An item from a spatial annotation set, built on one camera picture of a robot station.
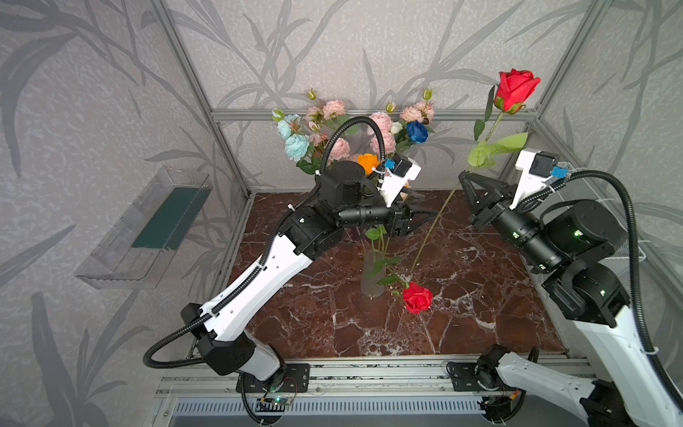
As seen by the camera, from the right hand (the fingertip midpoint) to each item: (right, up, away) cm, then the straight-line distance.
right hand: (464, 167), depth 48 cm
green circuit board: (-42, -60, +24) cm, 77 cm away
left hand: (-4, -6, +4) cm, 9 cm away
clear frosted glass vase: (-16, -23, +18) cm, 33 cm away
